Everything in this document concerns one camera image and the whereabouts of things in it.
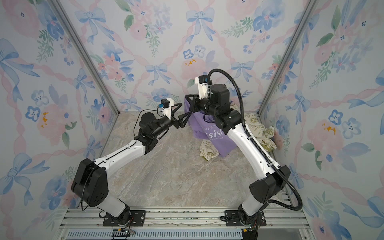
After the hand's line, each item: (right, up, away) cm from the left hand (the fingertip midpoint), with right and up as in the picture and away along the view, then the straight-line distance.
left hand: (187, 107), depth 71 cm
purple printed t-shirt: (+9, -10, +6) cm, 15 cm away
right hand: (0, +5, -4) cm, 6 cm away
